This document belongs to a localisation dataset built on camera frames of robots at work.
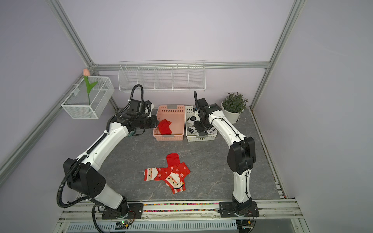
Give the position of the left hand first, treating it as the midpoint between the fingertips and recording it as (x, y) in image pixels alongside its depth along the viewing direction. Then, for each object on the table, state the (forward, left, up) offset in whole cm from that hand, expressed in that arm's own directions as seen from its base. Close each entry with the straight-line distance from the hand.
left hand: (158, 122), depth 82 cm
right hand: (+1, -25, -8) cm, 26 cm away
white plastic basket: (+27, -19, -21) cm, 39 cm away
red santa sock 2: (-26, -8, -22) cm, 34 cm away
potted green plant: (+16, -49, -6) cm, 51 cm away
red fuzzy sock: (+12, +1, -20) cm, 24 cm away
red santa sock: (-22, +2, -22) cm, 31 cm away
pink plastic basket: (+25, -8, -22) cm, 34 cm away
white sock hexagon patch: (+16, -20, -19) cm, 32 cm away
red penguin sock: (-12, -6, -24) cm, 28 cm away
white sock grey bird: (+7, -20, -19) cm, 29 cm away
